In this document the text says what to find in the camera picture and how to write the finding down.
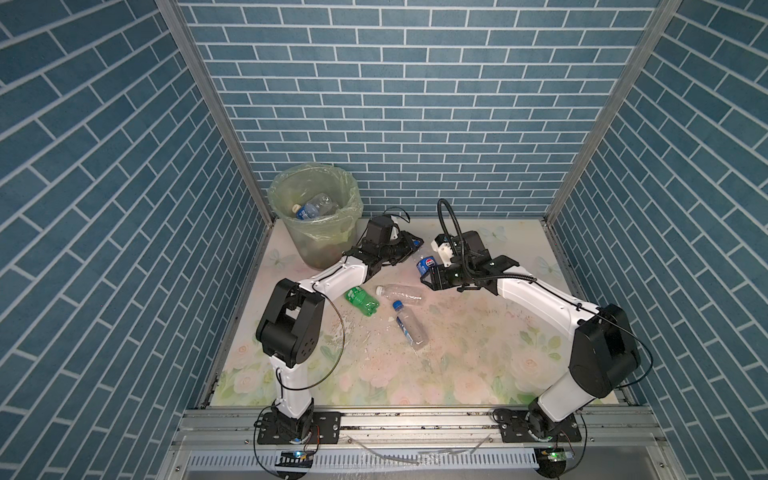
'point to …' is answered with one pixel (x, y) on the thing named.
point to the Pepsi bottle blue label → (424, 265)
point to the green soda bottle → (358, 297)
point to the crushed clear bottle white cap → (401, 293)
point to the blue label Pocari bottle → (319, 205)
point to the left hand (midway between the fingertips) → (424, 243)
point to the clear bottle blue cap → (411, 324)
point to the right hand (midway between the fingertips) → (425, 274)
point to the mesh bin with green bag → (318, 243)
